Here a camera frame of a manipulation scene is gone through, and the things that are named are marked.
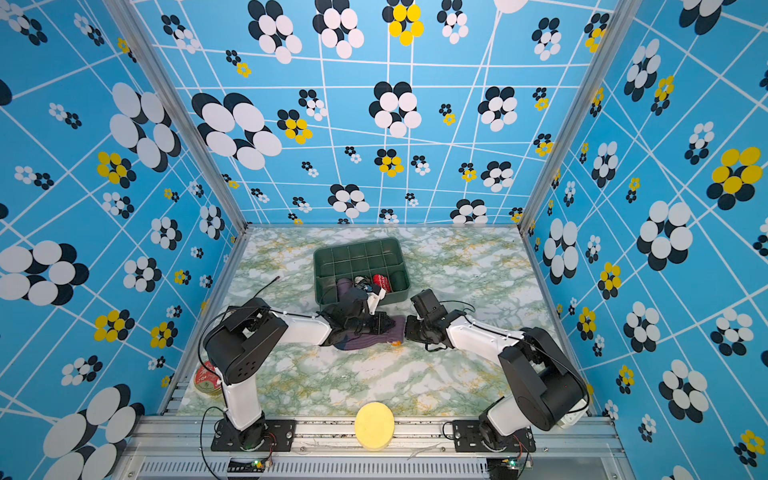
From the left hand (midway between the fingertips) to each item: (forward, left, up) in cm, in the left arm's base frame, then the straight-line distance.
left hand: (398, 324), depth 91 cm
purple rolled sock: (+11, +17, +5) cm, 21 cm away
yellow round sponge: (-27, +6, +1) cm, 28 cm away
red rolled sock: (+14, +5, +3) cm, 15 cm away
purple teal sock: (-7, +13, +4) cm, 16 cm away
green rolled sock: (+14, 0, +2) cm, 15 cm away
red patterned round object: (-16, +52, 0) cm, 55 cm away
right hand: (-2, -3, -1) cm, 4 cm away
